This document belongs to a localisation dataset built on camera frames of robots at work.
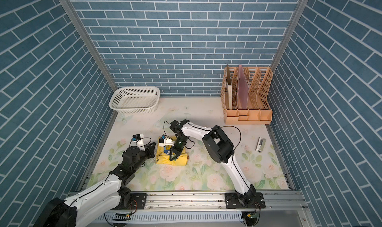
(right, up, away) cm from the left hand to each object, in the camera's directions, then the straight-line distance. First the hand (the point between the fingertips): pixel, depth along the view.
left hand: (159, 143), depth 84 cm
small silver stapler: (+62, -3, +8) cm, 63 cm away
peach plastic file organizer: (+65, +40, +18) cm, 79 cm away
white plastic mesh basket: (-29, +28, +35) cm, 53 cm away
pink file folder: (+51, +32, +12) cm, 62 cm away
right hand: (+8, -10, +3) cm, 13 cm away
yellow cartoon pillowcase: (+2, -7, +1) cm, 8 cm away
